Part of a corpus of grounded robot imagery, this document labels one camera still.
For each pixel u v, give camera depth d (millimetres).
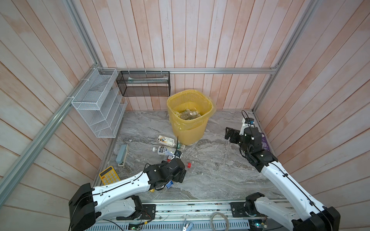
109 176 839
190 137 911
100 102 718
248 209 671
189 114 1017
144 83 1017
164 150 903
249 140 559
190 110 1015
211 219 702
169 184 780
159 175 551
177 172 591
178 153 686
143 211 728
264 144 979
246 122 660
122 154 889
